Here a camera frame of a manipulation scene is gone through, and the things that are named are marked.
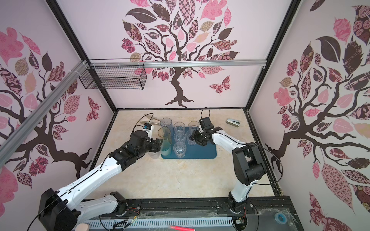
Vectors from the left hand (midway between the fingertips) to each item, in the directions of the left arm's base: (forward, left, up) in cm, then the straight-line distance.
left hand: (157, 142), depth 80 cm
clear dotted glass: (-2, +4, -12) cm, 13 cm away
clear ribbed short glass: (+22, -22, -13) cm, 34 cm away
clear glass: (+13, -18, -11) cm, 25 cm away
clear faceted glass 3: (+4, -12, -16) cm, 20 cm away
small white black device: (+27, -53, -16) cm, 61 cm away
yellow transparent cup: (+13, -1, -8) cm, 15 cm away
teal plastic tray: (+1, -22, -15) cm, 27 cm away
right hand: (+8, -20, -8) cm, 23 cm away
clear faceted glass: (+21, -11, -12) cm, 27 cm away
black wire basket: (+44, +32, +17) cm, 57 cm away
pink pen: (-38, -14, -17) cm, 44 cm away
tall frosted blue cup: (+21, -3, -6) cm, 22 cm away
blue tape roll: (-35, -64, -17) cm, 75 cm away
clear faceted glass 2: (+13, -12, -12) cm, 21 cm away
